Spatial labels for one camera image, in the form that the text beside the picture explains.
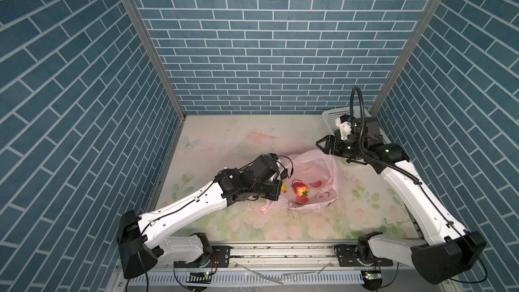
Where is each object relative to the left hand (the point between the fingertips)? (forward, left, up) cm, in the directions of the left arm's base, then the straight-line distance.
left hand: (286, 193), depth 70 cm
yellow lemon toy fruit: (+9, 0, -16) cm, 18 cm away
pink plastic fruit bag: (+13, -14, -19) cm, 27 cm away
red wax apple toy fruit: (+8, -8, -14) cm, 18 cm away
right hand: (+16, -15, +7) cm, 23 cm away
